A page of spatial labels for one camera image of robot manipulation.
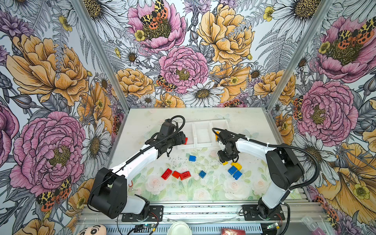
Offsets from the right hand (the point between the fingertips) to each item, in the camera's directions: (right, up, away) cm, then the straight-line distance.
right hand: (225, 161), depth 91 cm
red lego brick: (-24, +12, +11) cm, 29 cm away
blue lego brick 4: (+5, -6, -6) cm, 10 cm away
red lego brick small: (-30, -6, -4) cm, 31 cm away
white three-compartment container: (-14, +16, +15) cm, 26 cm away
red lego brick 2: (-24, -7, -5) cm, 26 cm away
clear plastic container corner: (+36, -24, -21) cm, 48 cm away
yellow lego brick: (-6, +16, -5) cm, 18 cm away
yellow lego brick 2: (0, -1, 0) cm, 1 cm away
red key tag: (-54, -11, -7) cm, 56 cm away
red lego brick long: (-35, -6, -4) cm, 36 cm away
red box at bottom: (-3, -25, -25) cm, 35 cm away
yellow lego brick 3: (+7, -2, -1) cm, 7 cm away
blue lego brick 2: (-14, -6, -5) cm, 16 cm away
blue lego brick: (-20, +1, +4) cm, 20 cm away
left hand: (-28, +13, -4) cm, 31 cm away
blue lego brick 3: (+4, -4, -3) cm, 6 cm away
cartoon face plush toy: (-62, -22, -27) cm, 71 cm away
